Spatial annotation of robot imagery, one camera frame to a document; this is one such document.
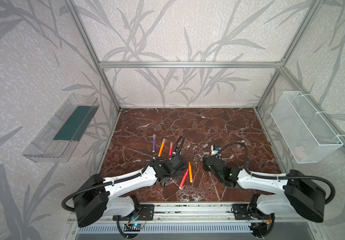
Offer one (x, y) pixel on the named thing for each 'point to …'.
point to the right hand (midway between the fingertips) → (204, 157)
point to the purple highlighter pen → (154, 136)
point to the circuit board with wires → (132, 227)
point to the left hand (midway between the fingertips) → (177, 168)
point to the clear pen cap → (206, 145)
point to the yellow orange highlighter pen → (191, 178)
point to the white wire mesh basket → (307, 134)
